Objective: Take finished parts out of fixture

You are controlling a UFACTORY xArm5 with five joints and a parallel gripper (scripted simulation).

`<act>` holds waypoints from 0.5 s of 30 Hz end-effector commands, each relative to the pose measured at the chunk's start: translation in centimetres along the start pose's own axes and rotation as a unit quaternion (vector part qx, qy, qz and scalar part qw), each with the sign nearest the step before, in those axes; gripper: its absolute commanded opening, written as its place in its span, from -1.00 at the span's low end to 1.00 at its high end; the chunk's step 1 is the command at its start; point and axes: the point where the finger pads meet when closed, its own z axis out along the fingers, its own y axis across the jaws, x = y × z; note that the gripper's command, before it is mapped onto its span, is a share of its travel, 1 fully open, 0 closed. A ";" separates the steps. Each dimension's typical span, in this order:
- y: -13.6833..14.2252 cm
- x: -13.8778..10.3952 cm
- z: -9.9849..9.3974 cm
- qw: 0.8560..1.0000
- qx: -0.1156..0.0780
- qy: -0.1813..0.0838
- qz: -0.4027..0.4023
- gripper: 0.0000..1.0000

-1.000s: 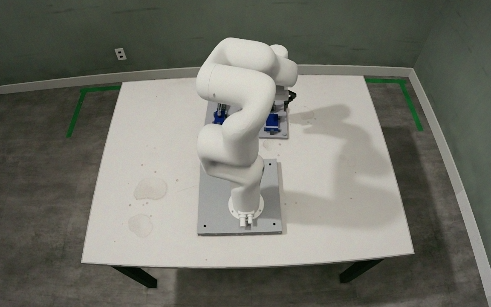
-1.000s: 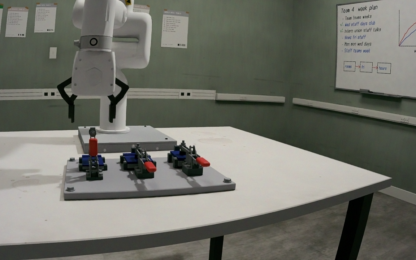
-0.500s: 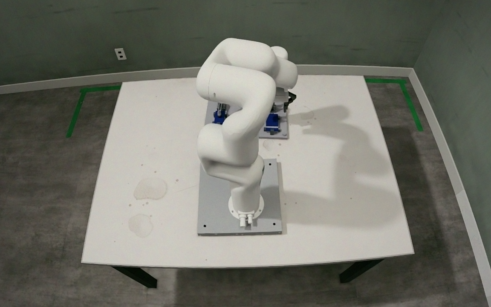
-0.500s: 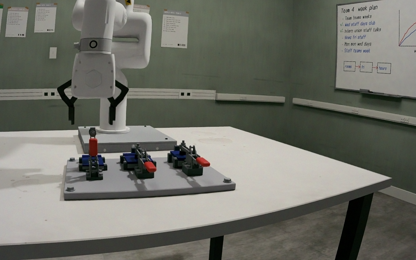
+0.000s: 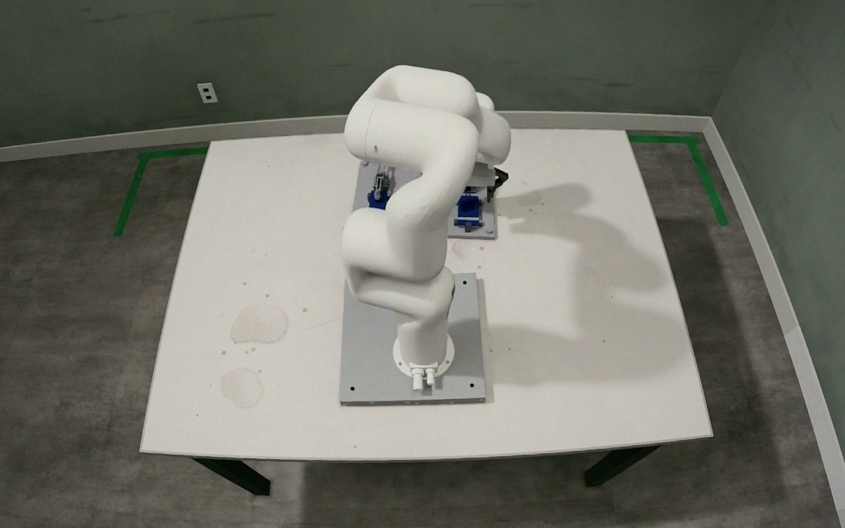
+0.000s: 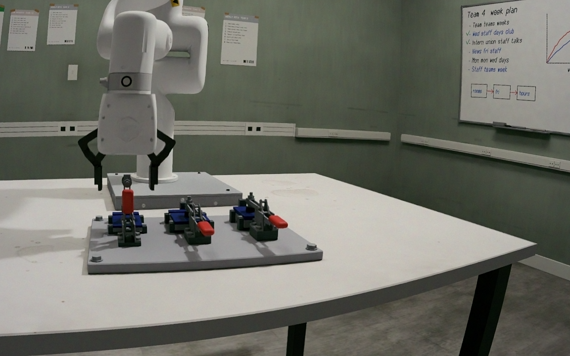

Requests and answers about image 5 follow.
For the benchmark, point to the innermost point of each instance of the grey toggle clamp with red handle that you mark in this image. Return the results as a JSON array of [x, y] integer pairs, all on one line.
[[378, 184]]

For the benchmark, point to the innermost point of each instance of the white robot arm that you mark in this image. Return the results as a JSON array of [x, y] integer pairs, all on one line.
[[439, 134]]

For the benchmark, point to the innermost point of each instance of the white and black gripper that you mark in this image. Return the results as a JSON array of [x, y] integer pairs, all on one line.
[[502, 178]]

